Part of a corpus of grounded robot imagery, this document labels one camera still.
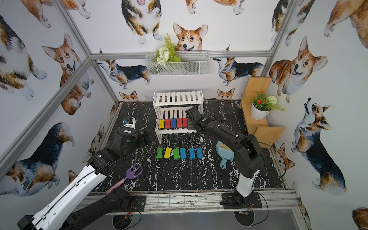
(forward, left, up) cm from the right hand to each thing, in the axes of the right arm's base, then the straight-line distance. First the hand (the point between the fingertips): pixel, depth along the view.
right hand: (197, 118), depth 90 cm
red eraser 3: (-2, +7, -1) cm, 8 cm away
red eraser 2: (-3, +11, -1) cm, 12 cm away
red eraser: (-3, +18, -1) cm, 19 cm away
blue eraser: (-3, +14, 0) cm, 15 cm away
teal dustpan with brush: (-17, -17, -14) cm, 28 cm away
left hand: (-15, +28, +11) cm, 33 cm away
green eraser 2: (-18, +13, -15) cm, 27 cm away
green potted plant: (+7, -41, +5) cm, 42 cm away
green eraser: (-17, +24, -13) cm, 33 cm away
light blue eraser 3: (-17, -1, -14) cm, 22 cm away
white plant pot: (+5, -41, -4) cm, 42 cm away
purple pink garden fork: (-30, +40, -14) cm, 52 cm away
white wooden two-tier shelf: (+2, +13, +11) cm, 17 cm away
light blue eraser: (-17, +9, -14) cm, 24 cm away
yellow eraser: (-4, +22, -1) cm, 23 cm away
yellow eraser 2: (-17, +19, -14) cm, 29 cm away
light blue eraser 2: (-17, +3, -14) cm, 23 cm away
